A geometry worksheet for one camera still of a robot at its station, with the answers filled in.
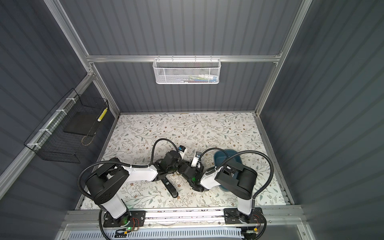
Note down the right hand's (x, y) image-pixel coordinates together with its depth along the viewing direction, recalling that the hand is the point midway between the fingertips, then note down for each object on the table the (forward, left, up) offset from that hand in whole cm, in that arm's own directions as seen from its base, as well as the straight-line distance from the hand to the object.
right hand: (192, 164), depth 93 cm
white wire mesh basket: (+74, +6, +21) cm, 77 cm away
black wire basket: (-5, +62, +33) cm, 70 cm away
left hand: (-1, +2, +3) cm, 3 cm away
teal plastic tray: (+4, -17, -1) cm, 18 cm away
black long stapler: (-17, +11, +5) cm, 21 cm away
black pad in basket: (+7, +54, +32) cm, 63 cm away
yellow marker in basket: (+16, +49, +29) cm, 59 cm away
